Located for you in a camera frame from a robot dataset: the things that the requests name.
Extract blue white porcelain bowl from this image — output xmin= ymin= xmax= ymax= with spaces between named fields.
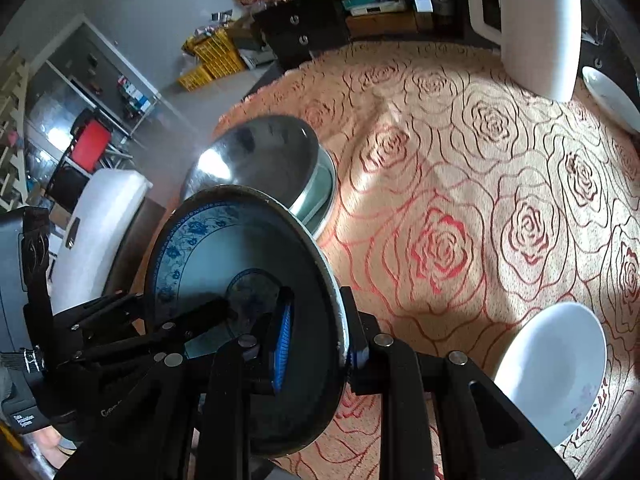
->
xmin=144 ymin=185 xmax=349 ymax=457

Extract white chair back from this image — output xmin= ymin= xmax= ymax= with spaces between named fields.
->
xmin=50 ymin=169 xmax=152 ymax=314

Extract green shallow plate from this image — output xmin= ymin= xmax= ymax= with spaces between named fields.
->
xmin=288 ymin=153 xmax=324 ymax=226

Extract steel rimmed plate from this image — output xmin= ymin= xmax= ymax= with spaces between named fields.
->
xmin=306 ymin=148 xmax=338 ymax=238

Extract stainless steel bowl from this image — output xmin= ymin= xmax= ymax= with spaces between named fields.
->
xmin=181 ymin=115 xmax=320 ymax=207

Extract rose pattern tablecloth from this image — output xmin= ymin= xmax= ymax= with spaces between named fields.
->
xmin=217 ymin=42 xmax=639 ymax=479

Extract red chair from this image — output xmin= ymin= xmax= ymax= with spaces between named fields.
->
xmin=70 ymin=118 xmax=112 ymax=174

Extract yellow plastic crates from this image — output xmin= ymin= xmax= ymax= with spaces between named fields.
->
xmin=178 ymin=27 xmax=246 ymax=91

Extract white oval plate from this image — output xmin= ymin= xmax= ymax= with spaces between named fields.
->
xmin=582 ymin=66 xmax=640 ymax=134

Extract dark wooden sideboard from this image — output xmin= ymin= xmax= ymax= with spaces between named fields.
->
xmin=253 ymin=0 xmax=469 ymax=70

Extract white plastic pitcher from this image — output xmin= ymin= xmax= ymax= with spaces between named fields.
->
xmin=468 ymin=0 xmax=582 ymax=103

